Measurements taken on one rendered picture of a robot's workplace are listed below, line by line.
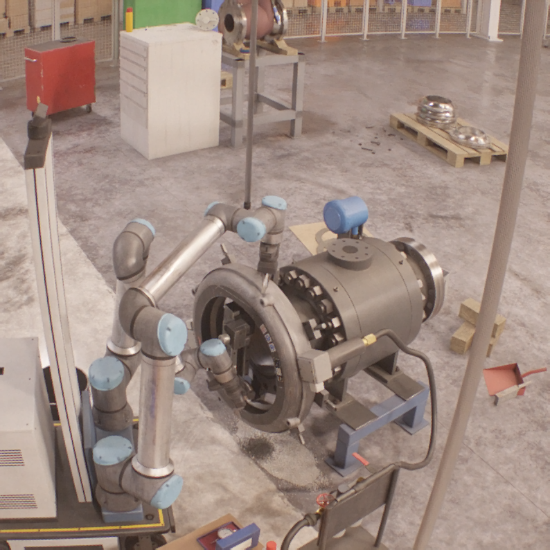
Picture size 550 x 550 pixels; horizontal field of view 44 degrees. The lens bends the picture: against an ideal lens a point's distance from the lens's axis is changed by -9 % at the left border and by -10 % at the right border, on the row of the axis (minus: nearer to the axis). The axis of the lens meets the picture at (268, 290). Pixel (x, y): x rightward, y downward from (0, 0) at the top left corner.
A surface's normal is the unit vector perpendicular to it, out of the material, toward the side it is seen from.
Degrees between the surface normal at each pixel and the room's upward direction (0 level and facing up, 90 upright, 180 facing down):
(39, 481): 90
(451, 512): 0
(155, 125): 90
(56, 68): 90
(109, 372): 5
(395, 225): 0
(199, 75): 90
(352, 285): 29
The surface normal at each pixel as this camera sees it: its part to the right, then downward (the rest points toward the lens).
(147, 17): 0.53, 0.47
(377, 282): 0.40, -0.42
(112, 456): -0.04, -0.87
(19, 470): 0.21, 0.52
